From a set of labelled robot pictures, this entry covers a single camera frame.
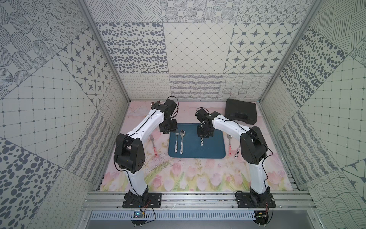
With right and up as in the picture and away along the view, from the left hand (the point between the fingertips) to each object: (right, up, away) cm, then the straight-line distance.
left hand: (173, 129), depth 87 cm
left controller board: (-16, -42, -15) cm, 47 cm away
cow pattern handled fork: (+18, -9, +5) cm, 21 cm away
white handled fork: (+1, -13, +6) cm, 15 cm away
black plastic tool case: (+51, +12, +21) cm, 56 cm away
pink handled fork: (-16, -8, +12) cm, 21 cm away
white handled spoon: (+5, -4, +11) cm, 13 cm away
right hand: (+19, -6, +7) cm, 21 cm away
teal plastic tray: (+26, -12, +6) cm, 29 cm away
